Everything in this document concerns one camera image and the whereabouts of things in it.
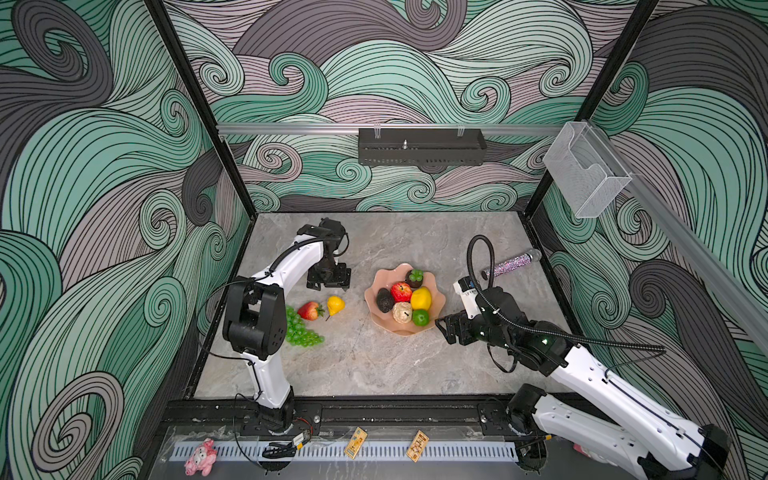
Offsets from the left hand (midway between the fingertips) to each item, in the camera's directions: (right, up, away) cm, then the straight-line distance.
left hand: (335, 284), depth 89 cm
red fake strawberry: (-7, -8, +1) cm, 11 cm away
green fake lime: (+25, -8, -6) cm, 27 cm away
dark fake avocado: (+15, -5, -1) cm, 16 cm away
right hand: (+31, -6, -14) cm, 35 cm away
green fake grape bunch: (-11, -14, -3) cm, 18 cm away
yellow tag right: (+23, -35, -20) cm, 46 cm away
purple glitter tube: (+68, +8, +14) cm, 69 cm away
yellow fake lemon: (+26, -4, -1) cm, 27 cm away
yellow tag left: (+8, -35, -19) cm, 41 cm away
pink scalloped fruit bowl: (+25, +2, +2) cm, 25 cm away
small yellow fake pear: (0, -7, +2) cm, 7 cm away
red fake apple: (+20, -3, +1) cm, 21 cm away
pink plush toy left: (-27, -35, -23) cm, 50 cm away
